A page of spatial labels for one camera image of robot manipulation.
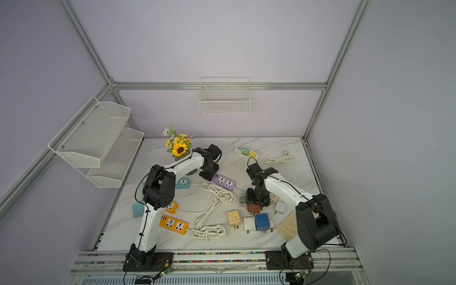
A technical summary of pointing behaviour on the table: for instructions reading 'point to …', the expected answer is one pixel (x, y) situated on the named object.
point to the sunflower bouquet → (180, 145)
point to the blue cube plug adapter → (262, 222)
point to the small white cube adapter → (280, 206)
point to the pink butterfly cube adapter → (273, 199)
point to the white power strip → (238, 149)
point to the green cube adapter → (244, 151)
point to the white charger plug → (249, 224)
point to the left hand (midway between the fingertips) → (215, 175)
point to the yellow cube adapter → (252, 154)
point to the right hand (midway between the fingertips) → (254, 206)
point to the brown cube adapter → (253, 209)
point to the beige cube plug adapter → (234, 219)
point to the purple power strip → (227, 183)
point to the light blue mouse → (138, 209)
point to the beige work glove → (287, 227)
